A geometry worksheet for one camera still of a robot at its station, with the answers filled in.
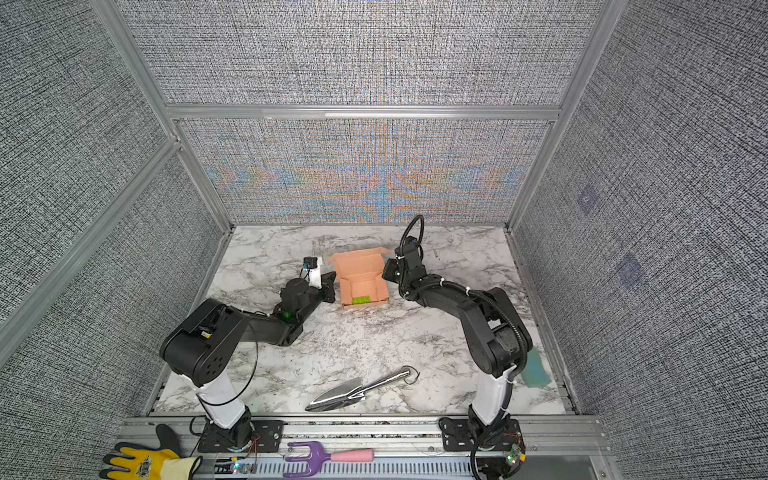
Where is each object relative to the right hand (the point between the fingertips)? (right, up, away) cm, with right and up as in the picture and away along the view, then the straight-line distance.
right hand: (386, 264), depth 97 cm
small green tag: (-8, -12, +1) cm, 14 cm away
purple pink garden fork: (-16, -45, -26) cm, 54 cm away
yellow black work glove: (-57, -44, -28) cm, 78 cm away
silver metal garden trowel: (-9, -34, -17) cm, 38 cm away
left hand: (-15, -3, -4) cm, 16 cm away
